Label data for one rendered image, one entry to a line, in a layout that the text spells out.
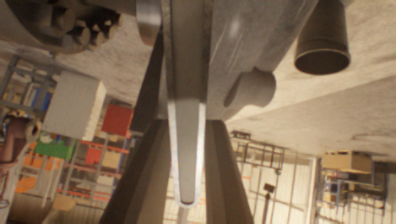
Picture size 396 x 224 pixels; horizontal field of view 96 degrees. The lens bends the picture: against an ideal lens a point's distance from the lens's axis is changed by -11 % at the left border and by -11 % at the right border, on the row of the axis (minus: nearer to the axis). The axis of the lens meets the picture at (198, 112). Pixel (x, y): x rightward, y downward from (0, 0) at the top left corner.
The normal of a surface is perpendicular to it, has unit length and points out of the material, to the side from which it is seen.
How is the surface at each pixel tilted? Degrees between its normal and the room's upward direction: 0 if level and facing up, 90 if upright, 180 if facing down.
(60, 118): 90
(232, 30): 30
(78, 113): 90
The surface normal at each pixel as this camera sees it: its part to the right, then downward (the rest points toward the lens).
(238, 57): -0.08, 0.76
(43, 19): 0.06, 0.27
